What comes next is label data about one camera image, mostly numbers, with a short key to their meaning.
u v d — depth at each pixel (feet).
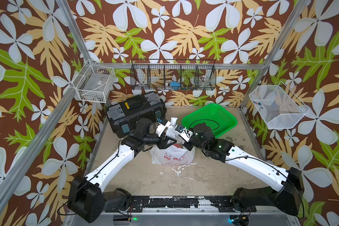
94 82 2.83
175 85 3.12
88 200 1.29
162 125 2.18
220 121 3.64
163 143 2.15
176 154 2.36
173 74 3.18
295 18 2.33
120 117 2.98
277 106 2.75
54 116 2.00
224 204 2.44
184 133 1.99
